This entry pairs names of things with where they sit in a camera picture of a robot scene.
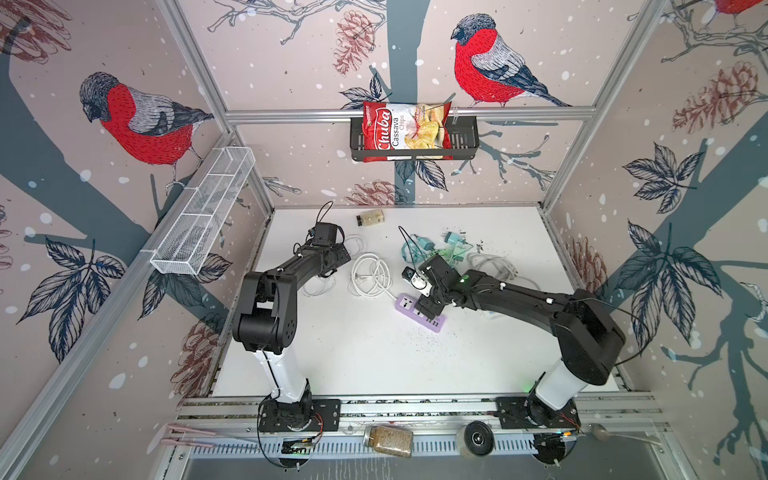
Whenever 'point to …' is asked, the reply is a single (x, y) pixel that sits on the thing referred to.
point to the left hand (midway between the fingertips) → (337, 256)
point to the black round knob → (475, 437)
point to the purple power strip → (405, 307)
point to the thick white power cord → (370, 277)
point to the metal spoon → (601, 434)
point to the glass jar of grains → (392, 441)
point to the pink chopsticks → (179, 427)
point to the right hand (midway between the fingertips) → (423, 298)
